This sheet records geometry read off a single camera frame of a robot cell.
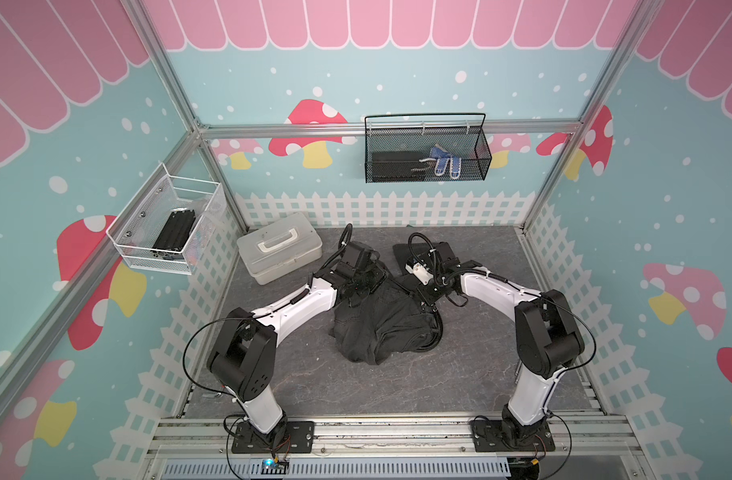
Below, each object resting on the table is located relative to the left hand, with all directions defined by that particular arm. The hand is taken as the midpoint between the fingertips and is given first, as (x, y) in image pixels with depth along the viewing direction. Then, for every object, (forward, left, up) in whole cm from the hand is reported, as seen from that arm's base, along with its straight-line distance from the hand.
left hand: (388, 279), depth 87 cm
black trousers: (-9, -1, -8) cm, 12 cm away
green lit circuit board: (-45, +28, -17) cm, 55 cm away
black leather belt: (-3, -13, -11) cm, 18 cm away
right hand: (+1, -11, -9) cm, 14 cm away
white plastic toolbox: (+15, +36, -3) cm, 39 cm away
